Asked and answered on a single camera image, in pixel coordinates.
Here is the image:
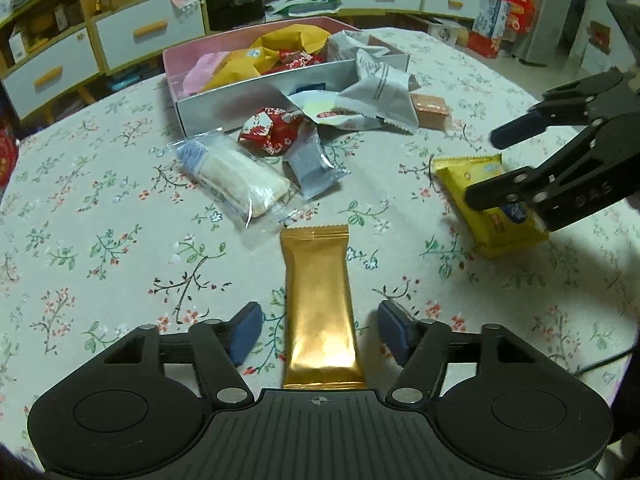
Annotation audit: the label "pile of papers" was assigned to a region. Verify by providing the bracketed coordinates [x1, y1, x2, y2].
[265, 0, 342, 17]

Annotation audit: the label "small yellow snack packet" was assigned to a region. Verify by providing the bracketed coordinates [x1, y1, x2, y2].
[205, 47, 279, 92]

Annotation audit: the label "red white candy packet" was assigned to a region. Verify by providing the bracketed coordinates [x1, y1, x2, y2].
[239, 106, 302, 157]
[277, 49, 324, 74]

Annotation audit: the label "white red-label snack packet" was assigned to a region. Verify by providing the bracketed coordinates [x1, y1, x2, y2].
[289, 90, 382, 132]

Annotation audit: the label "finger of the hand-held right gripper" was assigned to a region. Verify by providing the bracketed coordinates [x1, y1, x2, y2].
[465, 119, 612, 214]
[490, 70, 632, 150]

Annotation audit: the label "blue white carton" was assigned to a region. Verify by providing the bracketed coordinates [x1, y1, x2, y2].
[472, 0, 512, 39]

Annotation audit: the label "pink and silver box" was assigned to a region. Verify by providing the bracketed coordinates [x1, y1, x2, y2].
[162, 16, 411, 136]

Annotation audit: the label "floral tablecloth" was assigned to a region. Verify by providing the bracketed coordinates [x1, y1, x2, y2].
[0, 25, 640, 480]

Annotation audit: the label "silver blue snack packet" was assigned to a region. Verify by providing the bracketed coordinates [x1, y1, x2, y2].
[282, 130, 352, 202]

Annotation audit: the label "large yellow snack packet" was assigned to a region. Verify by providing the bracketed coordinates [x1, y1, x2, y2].
[250, 22, 332, 54]

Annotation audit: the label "yellow blue-label snack packet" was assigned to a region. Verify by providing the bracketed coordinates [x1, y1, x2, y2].
[432, 152, 549, 259]

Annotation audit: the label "brown snack packet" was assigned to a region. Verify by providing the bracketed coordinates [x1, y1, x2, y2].
[410, 92, 452, 132]

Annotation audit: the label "gold snack packet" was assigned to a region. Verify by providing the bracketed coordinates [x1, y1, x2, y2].
[279, 225, 367, 392]

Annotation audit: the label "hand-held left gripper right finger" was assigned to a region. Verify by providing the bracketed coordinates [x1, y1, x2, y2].
[377, 300, 543, 407]

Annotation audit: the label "red carton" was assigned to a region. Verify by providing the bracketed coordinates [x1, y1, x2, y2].
[467, 30, 502, 59]

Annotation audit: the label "pink snack packet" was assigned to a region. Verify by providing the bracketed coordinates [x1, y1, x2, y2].
[182, 52, 227, 97]

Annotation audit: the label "white grey-print snack packet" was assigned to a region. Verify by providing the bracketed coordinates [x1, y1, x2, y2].
[327, 30, 392, 62]
[340, 52, 421, 134]

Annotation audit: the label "black cable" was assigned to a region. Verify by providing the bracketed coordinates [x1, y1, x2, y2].
[574, 342, 640, 377]

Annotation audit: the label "clear packet white cake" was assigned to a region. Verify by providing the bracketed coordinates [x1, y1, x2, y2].
[172, 129, 302, 229]

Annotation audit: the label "white printed cardboard box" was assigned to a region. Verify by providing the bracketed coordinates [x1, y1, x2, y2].
[430, 17, 471, 47]

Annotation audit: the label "blue plastic container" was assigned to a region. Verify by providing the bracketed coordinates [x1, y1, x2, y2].
[112, 67, 167, 92]

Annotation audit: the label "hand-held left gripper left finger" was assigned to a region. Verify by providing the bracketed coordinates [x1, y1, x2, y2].
[100, 302, 263, 407]

